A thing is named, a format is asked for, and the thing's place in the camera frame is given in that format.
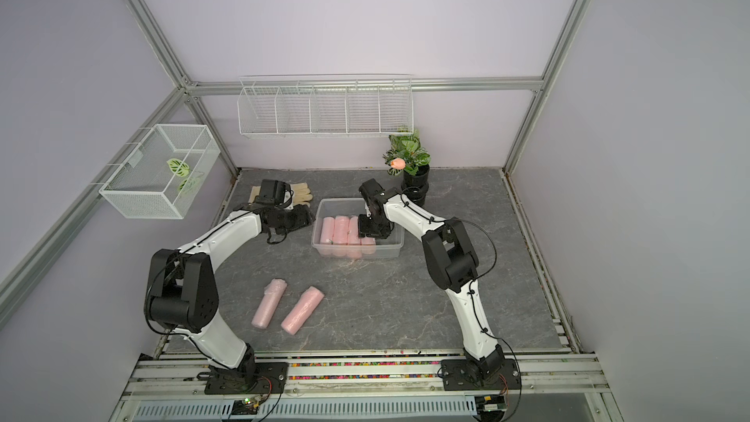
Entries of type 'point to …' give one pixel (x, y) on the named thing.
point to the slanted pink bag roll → (327, 235)
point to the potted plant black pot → (415, 186)
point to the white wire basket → (158, 177)
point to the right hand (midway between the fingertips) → (364, 233)
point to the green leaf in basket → (179, 167)
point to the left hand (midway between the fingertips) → (308, 221)
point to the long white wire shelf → (325, 105)
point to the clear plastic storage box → (390, 248)
